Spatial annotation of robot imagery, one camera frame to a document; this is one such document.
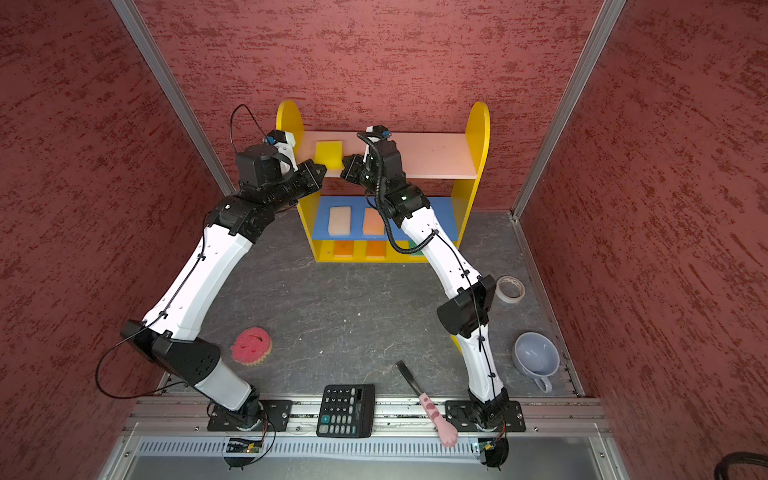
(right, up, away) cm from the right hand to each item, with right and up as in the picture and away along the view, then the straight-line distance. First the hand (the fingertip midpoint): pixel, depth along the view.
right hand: (341, 163), depth 75 cm
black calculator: (+2, -63, -1) cm, 63 cm away
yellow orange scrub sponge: (-5, -23, +31) cm, 39 cm away
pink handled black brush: (+27, -66, -4) cm, 72 cm away
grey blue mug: (+55, -53, +8) cm, 77 cm away
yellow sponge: (+32, -51, +12) cm, 62 cm away
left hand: (-2, -4, -5) cm, 7 cm away
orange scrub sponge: (+7, -23, +32) cm, 40 cm away
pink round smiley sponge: (-27, -50, +8) cm, 57 cm away
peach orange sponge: (+7, -15, +20) cm, 26 cm away
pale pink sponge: (-4, -14, +21) cm, 26 cm away
